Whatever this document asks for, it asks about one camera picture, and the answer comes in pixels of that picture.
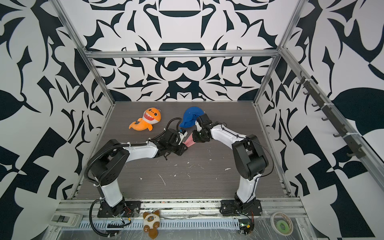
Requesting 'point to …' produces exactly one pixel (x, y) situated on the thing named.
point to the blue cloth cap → (190, 116)
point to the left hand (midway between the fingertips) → (187, 144)
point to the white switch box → (66, 219)
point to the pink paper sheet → (189, 141)
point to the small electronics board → (246, 226)
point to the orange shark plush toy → (151, 116)
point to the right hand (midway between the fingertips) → (194, 137)
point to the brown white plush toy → (151, 222)
